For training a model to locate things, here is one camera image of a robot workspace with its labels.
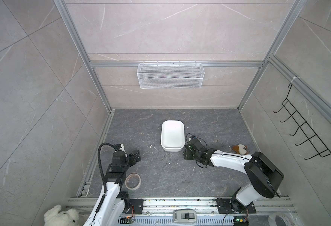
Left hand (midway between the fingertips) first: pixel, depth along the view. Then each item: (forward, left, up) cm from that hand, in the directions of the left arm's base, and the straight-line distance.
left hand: (134, 152), depth 85 cm
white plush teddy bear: (-33, +25, +12) cm, 43 cm away
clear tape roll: (-36, -72, -8) cm, 81 cm away
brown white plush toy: (+3, -70, -6) cm, 71 cm away
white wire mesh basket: (+50, -25, +21) cm, 59 cm away
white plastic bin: (+13, -24, -3) cm, 28 cm away
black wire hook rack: (-13, -88, +23) cm, 92 cm away
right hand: (+1, -33, -6) cm, 34 cm away
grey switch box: (-33, -28, -4) cm, 44 cm away
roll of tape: (-15, +1, -8) cm, 17 cm away
